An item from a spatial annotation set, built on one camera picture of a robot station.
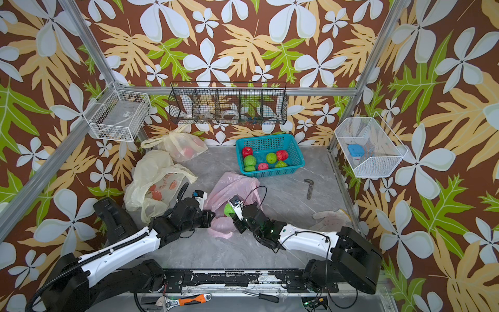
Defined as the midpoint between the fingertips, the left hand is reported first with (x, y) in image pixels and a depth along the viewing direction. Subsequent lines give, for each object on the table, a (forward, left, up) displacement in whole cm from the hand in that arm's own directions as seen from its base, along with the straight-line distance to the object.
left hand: (217, 212), depth 82 cm
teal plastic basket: (+46, -22, -6) cm, 51 cm away
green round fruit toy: (-1, -5, +4) cm, 7 cm away
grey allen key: (+19, -47, -9) cm, 51 cm away
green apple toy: (+35, -26, -5) cm, 44 cm away
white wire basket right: (+24, -67, +17) cm, 73 cm away
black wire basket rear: (+51, -5, +20) cm, 55 cm away
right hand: (0, -7, +1) cm, 7 cm away
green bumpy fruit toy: (+30, -31, -4) cm, 44 cm away
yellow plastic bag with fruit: (+8, +26, +9) cm, 28 cm away
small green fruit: (+27, -14, -4) cm, 31 cm away
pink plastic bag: (+13, -3, 0) cm, 14 cm away
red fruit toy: (+37, -32, -4) cm, 49 cm away
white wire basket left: (+34, +45, +25) cm, 62 cm away
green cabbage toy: (+34, -14, -5) cm, 37 cm away
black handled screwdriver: (-29, -19, -9) cm, 36 cm away
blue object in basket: (+22, -61, +16) cm, 67 cm away
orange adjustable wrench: (-32, +15, -8) cm, 36 cm away
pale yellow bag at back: (+40, +25, 0) cm, 47 cm away
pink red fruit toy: (+29, -21, -5) cm, 36 cm away
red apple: (+40, -12, -4) cm, 42 cm away
